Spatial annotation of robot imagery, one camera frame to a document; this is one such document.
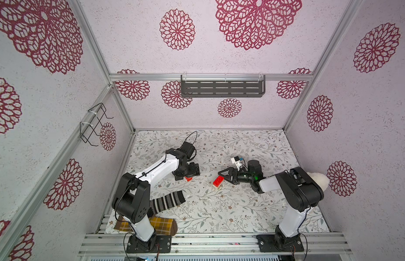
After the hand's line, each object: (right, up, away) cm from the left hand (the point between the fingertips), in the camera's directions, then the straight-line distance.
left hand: (192, 176), depth 88 cm
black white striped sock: (-16, -14, -2) cm, 22 cm away
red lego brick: (+14, -3, -2) cm, 15 cm away
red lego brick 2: (-2, -3, +6) cm, 7 cm away
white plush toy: (+59, +1, -15) cm, 61 cm away
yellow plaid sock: (-14, -23, -9) cm, 28 cm away
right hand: (+15, 0, +1) cm, 15 cm away
